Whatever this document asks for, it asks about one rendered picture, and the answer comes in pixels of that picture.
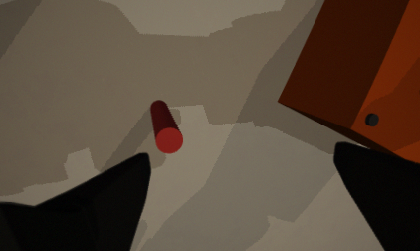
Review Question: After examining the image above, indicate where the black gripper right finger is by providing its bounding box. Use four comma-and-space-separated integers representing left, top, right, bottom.
333, 141, 420, 251

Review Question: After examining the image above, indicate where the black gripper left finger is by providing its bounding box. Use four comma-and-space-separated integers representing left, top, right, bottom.
0, 153, 151, 251

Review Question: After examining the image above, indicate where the dark red peg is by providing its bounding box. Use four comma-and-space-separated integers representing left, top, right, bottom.
150, 100, 183, 154

